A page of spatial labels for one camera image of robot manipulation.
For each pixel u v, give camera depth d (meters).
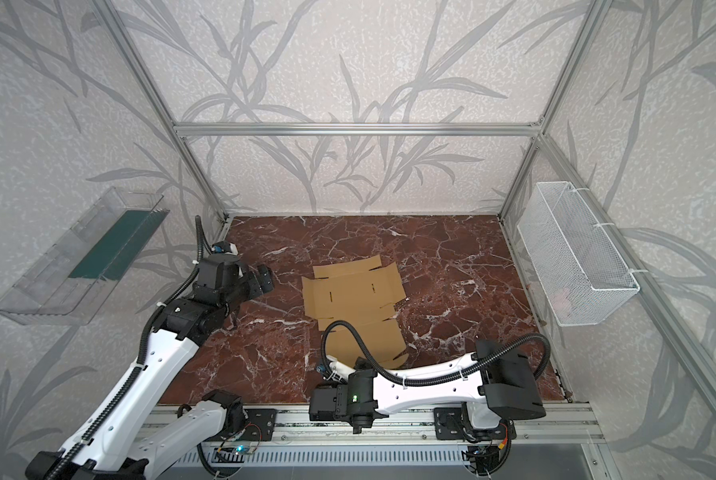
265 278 0.68
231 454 0.72
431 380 0.44
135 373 0.43
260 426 0.72
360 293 0.99
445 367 0.45
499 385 0.40
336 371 0.63
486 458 0.71
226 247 0.66
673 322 0.53
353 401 0.49
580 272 0.61
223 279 0.55
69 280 0.64
